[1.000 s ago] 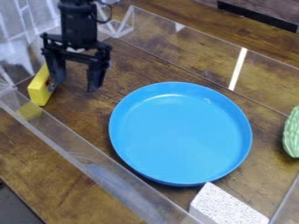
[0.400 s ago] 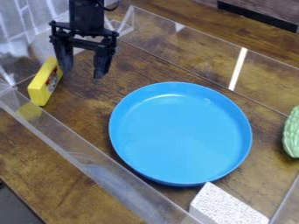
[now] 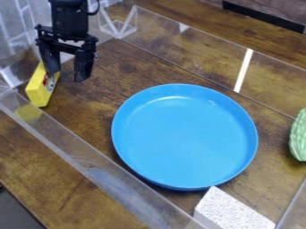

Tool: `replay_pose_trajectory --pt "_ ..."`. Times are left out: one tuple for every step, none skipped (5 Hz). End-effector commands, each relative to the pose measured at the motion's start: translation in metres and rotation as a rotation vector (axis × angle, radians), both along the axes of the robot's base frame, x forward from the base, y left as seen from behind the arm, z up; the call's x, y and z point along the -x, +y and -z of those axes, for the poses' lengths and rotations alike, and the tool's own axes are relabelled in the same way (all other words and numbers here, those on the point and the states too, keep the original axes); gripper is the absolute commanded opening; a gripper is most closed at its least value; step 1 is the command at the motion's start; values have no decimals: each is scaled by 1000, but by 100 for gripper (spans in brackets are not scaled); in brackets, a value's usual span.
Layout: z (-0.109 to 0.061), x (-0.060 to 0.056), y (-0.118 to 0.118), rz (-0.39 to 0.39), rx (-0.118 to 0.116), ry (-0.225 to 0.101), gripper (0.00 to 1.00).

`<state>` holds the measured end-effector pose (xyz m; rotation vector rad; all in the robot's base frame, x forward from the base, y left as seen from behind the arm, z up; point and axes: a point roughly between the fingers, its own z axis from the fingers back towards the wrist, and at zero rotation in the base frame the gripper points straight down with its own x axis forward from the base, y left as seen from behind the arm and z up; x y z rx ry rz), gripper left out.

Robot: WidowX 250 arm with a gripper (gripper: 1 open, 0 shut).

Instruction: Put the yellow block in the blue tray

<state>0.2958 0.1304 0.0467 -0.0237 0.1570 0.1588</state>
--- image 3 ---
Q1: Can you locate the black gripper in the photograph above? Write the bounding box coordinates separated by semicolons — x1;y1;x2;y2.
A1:
34;0;98;82

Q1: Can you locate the yellow block with label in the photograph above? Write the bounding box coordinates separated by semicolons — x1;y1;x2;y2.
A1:
25;62;59;107

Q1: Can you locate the blue round tray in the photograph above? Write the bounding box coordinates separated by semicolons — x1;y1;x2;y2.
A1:
110;84;257;191

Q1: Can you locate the white speckled foam block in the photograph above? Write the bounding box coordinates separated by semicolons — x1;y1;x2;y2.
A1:
193;186;275;229

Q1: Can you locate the black bar on table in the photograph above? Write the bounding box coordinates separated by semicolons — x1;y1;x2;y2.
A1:
220;0;306;34

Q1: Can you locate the green textured object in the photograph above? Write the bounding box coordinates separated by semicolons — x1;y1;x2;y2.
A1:
288;108;306;162

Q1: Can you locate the clear acrylic enclosure wall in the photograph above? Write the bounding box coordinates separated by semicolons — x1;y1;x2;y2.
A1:
0;4;306;229

